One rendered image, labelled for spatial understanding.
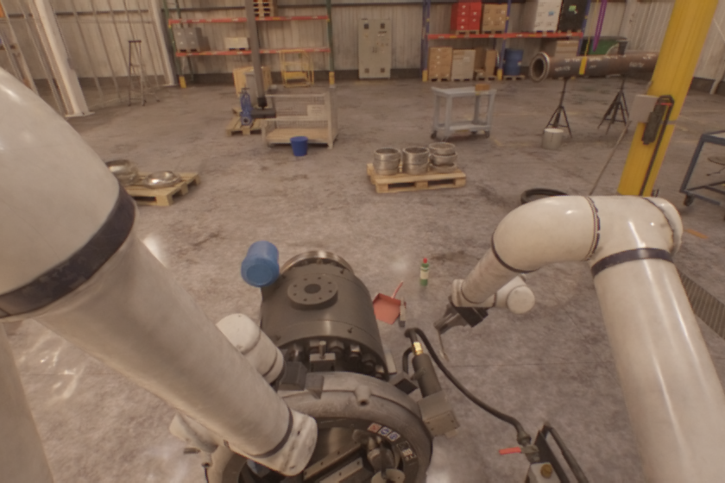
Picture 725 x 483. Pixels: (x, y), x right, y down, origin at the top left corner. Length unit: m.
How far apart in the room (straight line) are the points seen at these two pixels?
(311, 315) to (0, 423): 1.23
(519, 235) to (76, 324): 0.64
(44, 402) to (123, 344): 2.75
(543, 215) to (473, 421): 1.80
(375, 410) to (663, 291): 0.82
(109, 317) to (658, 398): 0.64
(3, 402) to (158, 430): 2.13
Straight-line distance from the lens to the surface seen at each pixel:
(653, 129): 4.13
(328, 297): 1.61
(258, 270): 1.75
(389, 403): 1.28
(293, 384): 0.89
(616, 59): 8.65
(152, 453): 2.51
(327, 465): 1.53
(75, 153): 0.29
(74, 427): 2.84
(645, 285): 0.72
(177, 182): 5.64
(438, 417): 1.37
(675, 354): 0.69
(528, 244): 0.74
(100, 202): 0.29
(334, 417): 1.23
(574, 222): 0.73
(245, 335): 0.73
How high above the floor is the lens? 1.90
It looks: 29 degrees down
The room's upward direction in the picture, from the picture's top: 1 degrees counter-clockwise
